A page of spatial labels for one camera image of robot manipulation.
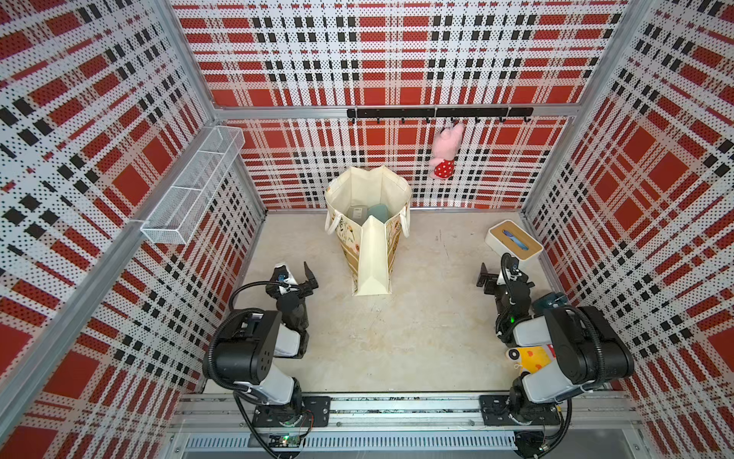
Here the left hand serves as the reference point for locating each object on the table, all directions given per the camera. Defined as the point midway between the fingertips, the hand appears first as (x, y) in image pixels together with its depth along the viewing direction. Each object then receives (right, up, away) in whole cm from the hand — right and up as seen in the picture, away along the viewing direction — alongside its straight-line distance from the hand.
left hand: (295, 266), depth 89 cm
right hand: (+66, 0, +3) cm, 66 cm away
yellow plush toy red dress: (+68, -23, -14) cm, 73 cm away
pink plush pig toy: (+49, +40, +3) cm, 63 cm away
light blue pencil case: (+18, +18, +16) cm, 30 cm away
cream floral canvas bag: (+23, +5, -2) cm, 24 cm away
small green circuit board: (+4, -41, -20) cm, 46 cm away
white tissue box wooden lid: (+76, +9, +18) cm, 78 cm away
